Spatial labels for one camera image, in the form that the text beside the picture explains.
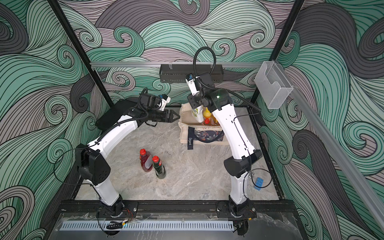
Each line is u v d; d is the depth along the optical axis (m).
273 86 0.77
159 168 0.74
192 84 0.64
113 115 1.19
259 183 0.81
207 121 0.88
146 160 0.78
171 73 1.00
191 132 0.83
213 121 0.88
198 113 0.76
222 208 0.73
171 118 0.72
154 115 0.70
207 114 0.90
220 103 0.47
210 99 0.47
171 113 0.73
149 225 0.70
